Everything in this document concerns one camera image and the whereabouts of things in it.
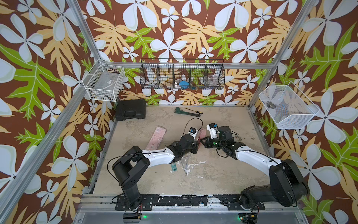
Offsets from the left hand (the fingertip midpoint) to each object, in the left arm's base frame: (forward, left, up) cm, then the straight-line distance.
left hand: (198, 140), depth 88 cm
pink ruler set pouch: (+7, +29, -10) cm, 31 cm away
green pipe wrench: (+34, +13, -9) cm, 38 cm away
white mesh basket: (+13, -53, +18) cm, 57 cm away
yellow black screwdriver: (+33, -3, -9) cm, 34 cm away
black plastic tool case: (+34, +54, -8) cm, 64 cm away
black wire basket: (+43, +10, +20) cm, 49 cm away
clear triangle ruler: (-10, +9, -10) cm, 17 cm away
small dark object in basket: (+16, -44, +16) cm, 49 cm away
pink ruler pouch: (+3, -3, +2) cm, 5 cm away
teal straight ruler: (-13, +16, -11) cm, 23 cm away
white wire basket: (+26, +59, +25) cm, 69 cm away
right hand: (0, 0, +1) cm, 1 cm away
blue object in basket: (+33, +9, +18) cm, 39 cm away
